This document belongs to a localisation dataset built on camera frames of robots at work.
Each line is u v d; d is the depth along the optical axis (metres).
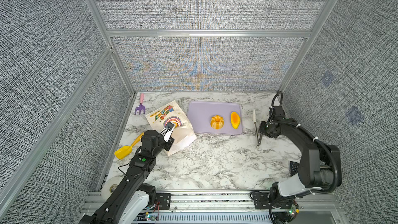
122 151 0.88
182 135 0.93
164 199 0.74
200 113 1.06
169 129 0.68
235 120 1.00
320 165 0.45
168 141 0.71
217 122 0.98
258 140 0.88
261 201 0.73
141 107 1.10
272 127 0.69
